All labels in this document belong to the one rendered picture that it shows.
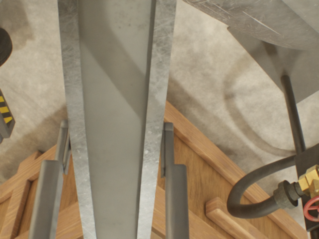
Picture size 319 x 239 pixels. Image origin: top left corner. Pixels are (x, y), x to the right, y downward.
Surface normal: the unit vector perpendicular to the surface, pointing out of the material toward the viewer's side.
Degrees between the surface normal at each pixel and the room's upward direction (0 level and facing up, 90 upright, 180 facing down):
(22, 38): 0
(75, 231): 90
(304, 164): 90
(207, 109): 0
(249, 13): 40
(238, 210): 82
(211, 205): 90
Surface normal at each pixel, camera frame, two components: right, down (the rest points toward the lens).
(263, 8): 0.16, 0.95
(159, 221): 0.75, -0.48
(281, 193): -0.62, -0.23
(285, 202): -0.35, 0.31
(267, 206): -0.47, 0.01
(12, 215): -0.66, -0.59
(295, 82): -0.05, 0.65
